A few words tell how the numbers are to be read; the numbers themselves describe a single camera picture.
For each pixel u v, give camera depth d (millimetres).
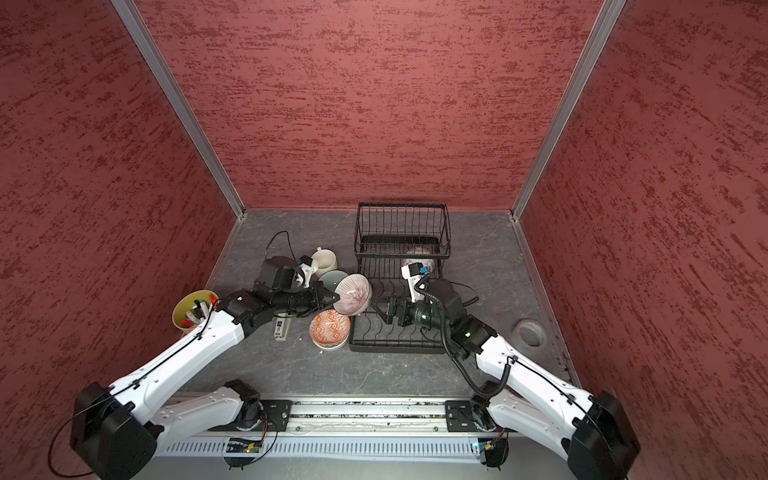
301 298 664
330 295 754
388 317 645
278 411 743
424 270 676
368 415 757
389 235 1091
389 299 643
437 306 543
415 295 668
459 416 739
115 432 374
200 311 829
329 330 855
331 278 921
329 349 808
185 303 789
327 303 734
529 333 887
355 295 787
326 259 955
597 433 392
